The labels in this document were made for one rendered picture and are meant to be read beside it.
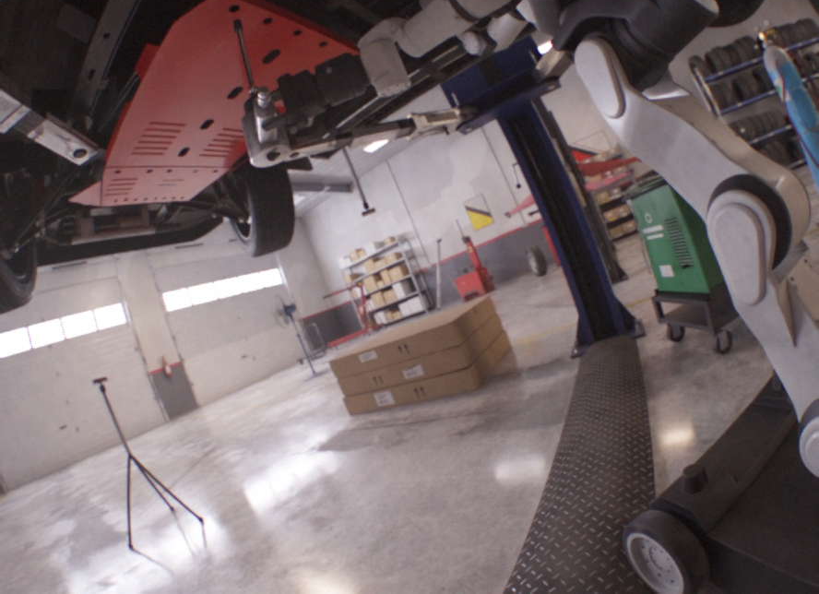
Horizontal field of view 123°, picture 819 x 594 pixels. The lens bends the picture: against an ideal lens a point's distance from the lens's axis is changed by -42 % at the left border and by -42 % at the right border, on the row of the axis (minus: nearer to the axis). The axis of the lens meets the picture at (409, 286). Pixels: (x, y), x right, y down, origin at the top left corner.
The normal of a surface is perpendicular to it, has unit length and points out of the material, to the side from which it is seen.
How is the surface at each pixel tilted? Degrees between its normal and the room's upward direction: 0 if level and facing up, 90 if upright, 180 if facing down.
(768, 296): 90
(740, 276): 90
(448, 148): 90
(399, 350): 90
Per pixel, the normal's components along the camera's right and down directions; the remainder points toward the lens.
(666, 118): -0.66, 0.63
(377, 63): -0.02, 0.25
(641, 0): -0.91, 0.36
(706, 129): -0.04, -0.55
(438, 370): -0.48, 0.18
